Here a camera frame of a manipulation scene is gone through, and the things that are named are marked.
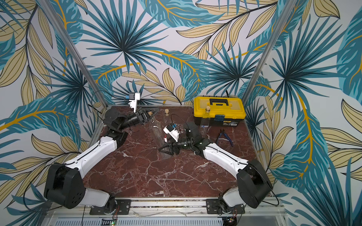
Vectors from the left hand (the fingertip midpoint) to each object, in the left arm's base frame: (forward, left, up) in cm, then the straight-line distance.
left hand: (159, 111), depth 65 cm
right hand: (-8, 0, -18) cm, 20 cm away
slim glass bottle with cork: (+16, -27, -25) cm, 40 cm away
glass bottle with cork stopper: (+10, -2, -18) cm, 21 cm away
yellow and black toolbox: (+21, -40, -21) cm, 50 cm away
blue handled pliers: (+12, -38, -36) cm, 54 cm away
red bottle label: (-8, -3, -10) cm, 13 cm away
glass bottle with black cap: (-8, 0, -6) cm, 10 cm away
